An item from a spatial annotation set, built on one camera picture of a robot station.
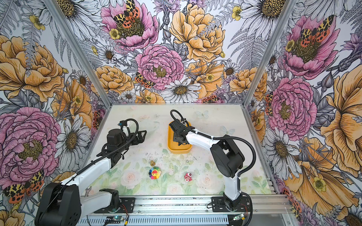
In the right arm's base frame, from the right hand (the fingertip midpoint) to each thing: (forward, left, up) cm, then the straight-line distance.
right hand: (180, 140), depth 93 cm
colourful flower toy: (-19, +15, -4) cm, 25 cm away
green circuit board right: (-41, -30, -6) cm, 51 cm away
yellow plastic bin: (-3, +5, -2) cm, 6 cm away
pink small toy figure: (-23, -4, -1) cm, 24 cm away
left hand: (-1, +23, +8) cm, 25 cm away
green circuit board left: (-41, +33, -5) cm, 53 cm away
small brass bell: (-13, +17, -4) cm, 22 cm away
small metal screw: (-12, -4, -5) cm, 13 cm away
